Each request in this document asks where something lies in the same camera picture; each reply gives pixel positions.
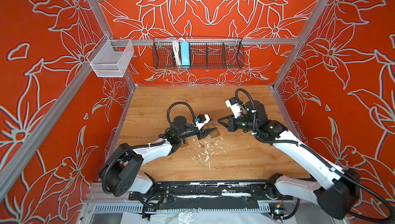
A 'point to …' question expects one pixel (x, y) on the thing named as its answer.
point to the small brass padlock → (184, 143)
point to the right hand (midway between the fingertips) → (216, 121)
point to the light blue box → (185, 54)
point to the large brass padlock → (215, 133)
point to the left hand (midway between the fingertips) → (213, 122)
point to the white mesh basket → (110, 58)
